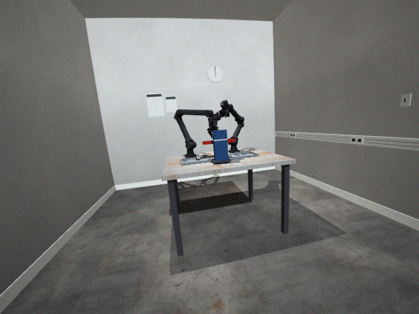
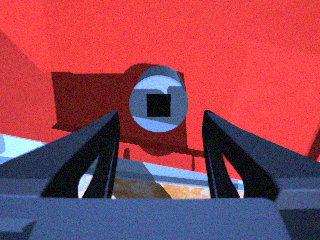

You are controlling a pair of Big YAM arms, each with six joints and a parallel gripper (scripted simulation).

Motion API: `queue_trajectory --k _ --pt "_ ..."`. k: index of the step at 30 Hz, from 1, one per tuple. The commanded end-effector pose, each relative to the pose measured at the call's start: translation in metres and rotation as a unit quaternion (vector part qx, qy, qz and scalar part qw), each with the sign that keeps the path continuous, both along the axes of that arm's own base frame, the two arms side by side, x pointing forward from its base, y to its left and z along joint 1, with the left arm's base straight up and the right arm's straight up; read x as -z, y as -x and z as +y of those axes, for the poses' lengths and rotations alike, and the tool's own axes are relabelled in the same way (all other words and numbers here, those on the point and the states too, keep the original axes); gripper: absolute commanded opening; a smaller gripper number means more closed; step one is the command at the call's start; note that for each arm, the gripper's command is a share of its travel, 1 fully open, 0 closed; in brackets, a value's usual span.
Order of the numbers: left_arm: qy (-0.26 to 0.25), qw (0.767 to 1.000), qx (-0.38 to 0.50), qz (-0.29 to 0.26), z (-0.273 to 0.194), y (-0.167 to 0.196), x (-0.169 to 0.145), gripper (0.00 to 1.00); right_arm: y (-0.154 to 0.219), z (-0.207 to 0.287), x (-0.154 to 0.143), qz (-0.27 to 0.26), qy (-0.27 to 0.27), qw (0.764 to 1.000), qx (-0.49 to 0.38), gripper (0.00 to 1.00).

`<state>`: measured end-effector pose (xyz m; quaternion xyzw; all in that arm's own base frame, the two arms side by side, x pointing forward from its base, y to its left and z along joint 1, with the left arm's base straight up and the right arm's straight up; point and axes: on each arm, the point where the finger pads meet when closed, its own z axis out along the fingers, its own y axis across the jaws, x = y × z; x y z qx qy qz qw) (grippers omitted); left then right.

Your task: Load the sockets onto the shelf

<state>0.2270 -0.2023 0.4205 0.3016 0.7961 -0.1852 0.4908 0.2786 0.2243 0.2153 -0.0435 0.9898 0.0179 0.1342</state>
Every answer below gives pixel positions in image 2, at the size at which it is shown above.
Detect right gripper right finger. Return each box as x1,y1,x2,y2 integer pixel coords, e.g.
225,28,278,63
202,110,320,240

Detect grey rectangular tray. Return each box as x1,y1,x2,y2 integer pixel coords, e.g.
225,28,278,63
0,134,244,192

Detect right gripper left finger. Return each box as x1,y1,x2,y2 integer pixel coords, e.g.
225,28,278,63
0,110,120,198

